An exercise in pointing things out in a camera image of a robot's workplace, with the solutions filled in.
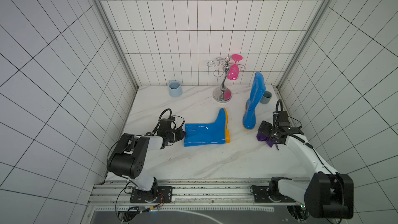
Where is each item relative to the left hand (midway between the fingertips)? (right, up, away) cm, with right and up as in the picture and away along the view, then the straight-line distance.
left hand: (185, 135), depth 94 cm
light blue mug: (-9, +30, +16) cm, 35 cm away
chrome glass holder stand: (+27, +26, +20) cm, 43 cm away
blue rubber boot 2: (+42, +28, -9) cm, 51 cm away
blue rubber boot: (+18, +1, 0) cm, 18 cm away
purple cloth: (+46, 0, -6) cm, 46 cm away
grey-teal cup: (+56, +24, +12) cm, 62 cm away
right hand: (+49, +6, -7) cm, 49 cm away
